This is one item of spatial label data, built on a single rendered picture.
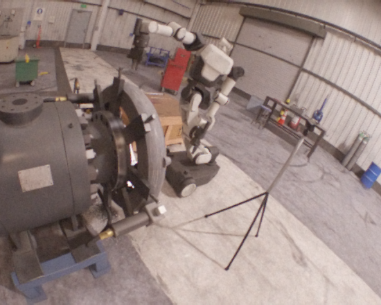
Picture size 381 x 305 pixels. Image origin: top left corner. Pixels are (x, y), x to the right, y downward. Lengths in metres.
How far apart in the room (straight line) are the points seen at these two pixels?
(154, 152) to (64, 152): 0.38
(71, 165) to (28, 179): 0.18
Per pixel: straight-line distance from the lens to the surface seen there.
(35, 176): 0.75
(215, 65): 1.48
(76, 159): 0.77
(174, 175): 1.81
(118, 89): 0.97
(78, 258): 1.08
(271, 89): 9.53
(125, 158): 0.93
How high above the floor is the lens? 1.23
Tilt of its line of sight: 28 degrees down
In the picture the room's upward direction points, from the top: 22 degrees clockwise
